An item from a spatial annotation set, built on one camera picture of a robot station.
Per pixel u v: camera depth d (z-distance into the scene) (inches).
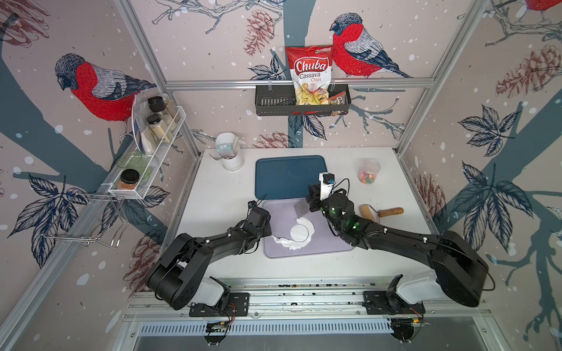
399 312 26.4
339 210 23.5
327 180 26.5
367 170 40.5
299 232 35.3
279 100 42.1
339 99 33.8
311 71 31.4
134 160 27.4
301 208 37.6
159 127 30.0
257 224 28.1
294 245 34.0
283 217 37.7
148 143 27.5
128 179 23.2
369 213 37.3
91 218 22.1
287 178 42.6
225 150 41.1
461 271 16.6
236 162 43.5
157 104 31.1
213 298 23.4
